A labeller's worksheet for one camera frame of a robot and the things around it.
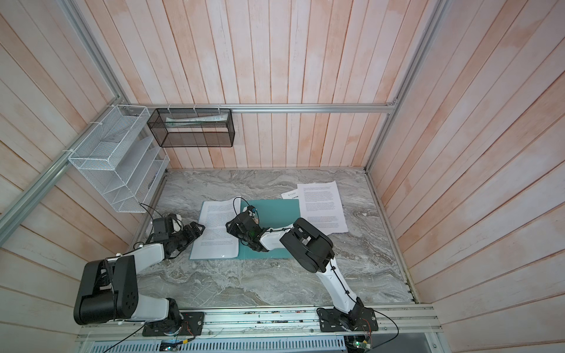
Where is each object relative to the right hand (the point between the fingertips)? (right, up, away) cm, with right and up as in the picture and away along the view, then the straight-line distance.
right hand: (226, 226), depth 95 cm
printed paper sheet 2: (+30, +14, +15) cm, 36 cm away
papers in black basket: (-22, +45, -6) cm, 50 cm away
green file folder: (+21, +5, +4) cm, 22 cm away
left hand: (-10, -3, -2) cm, 11 cm away
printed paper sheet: (-5, -6, -1) cm, 8 cm away
